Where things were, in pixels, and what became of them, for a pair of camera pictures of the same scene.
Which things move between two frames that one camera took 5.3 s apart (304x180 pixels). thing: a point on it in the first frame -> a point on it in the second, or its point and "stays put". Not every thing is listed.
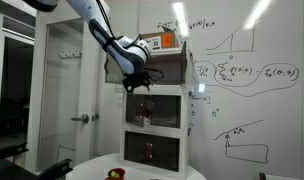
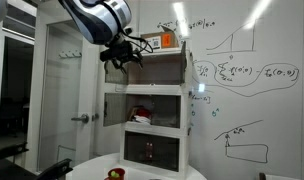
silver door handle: [84, 118] stays put
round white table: [99, 170] stays put
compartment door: [113, 72] stays put
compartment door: [160, 110] -> [115, 108]
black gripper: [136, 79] -> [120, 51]
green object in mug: [114, 174] stays put
